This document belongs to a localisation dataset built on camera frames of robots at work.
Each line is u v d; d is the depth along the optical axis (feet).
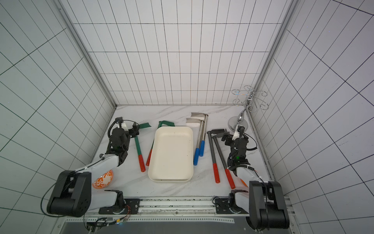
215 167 2.80
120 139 2.16
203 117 3.63
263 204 1.35
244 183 1.83
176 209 2.38
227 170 2.73
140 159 2.88
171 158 2.91
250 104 2.86
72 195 1.36
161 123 3.50
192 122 3.53
